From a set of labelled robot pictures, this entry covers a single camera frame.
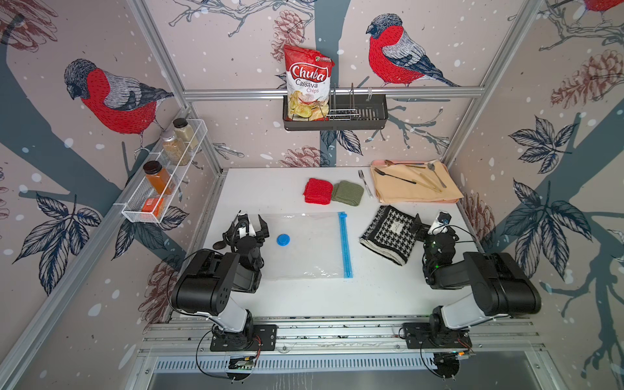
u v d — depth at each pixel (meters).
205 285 0.46
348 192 1.07
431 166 1.21
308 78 0.79
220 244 0.92
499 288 0.44
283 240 0.95
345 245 0.94
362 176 1.18
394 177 1.18
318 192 1.06
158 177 0.67
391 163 1.22
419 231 0.82
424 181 1.15
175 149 0.75
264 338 0.73
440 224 0.76
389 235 0.93
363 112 0.95
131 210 0.65
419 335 0.73
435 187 1.14
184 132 0.80
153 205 0.67
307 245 0.97
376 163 1.24
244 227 0.75
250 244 0.70
